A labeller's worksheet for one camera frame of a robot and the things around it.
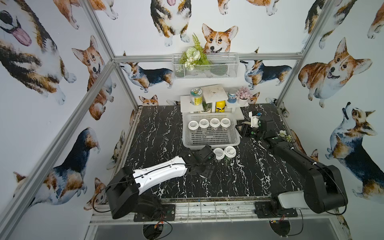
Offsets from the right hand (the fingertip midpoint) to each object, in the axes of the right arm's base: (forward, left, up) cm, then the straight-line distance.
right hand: (243, 122), depth 86 cm
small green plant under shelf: (+24, +21, -11) cm, 33 cm away
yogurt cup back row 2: (-13, +14, -12) cm, 23 cm away
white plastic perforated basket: (+8, +26, -18) cm, 32 cm away
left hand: (-21, +22, -10) cm, 32 cm away
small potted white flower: (-3, -24, -8) cm, 26 cm away
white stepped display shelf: (+21, +18, +3) cm, 28 cm away
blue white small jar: (+21, +4, +2) cm, 21 cm away
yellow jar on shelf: (+23, +11, -10) cm, 27 cm away
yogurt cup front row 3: (+10, +8, -12) cm, 17 cm away
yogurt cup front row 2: (+10, +16, -12) cm, 22 cm away
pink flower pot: (+17, -1, +6) cm, 18 cm away
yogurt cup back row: (+8, +30, -12) cm, 34 cm away
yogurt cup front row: (+9, +23, -12) cm, 28 cm away
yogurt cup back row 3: (-12, +8, -12) cm, 19 cm away
